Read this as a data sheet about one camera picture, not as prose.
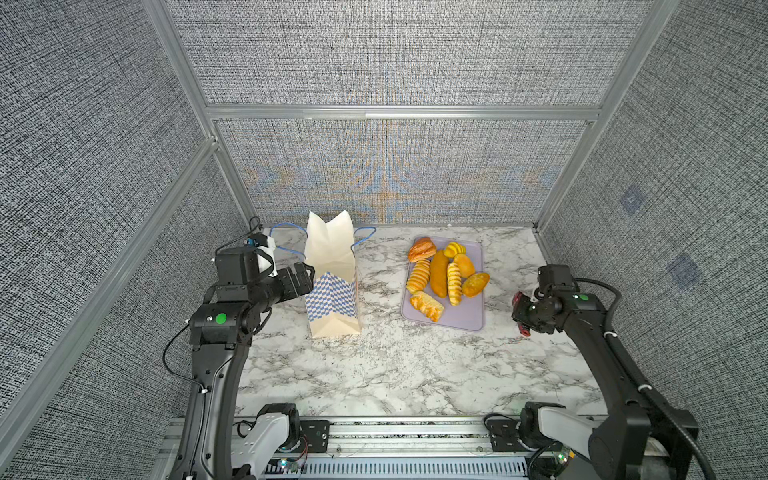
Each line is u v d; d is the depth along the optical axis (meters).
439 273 0.99
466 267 1.03
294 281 0.60
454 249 1.03
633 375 0.43
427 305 0.92
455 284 0.95
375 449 0.73
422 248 1.06
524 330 0.73
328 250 0.96
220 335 0.42
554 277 0.63
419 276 1.00
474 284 0.98
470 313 0.96
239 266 0.47
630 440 0.38
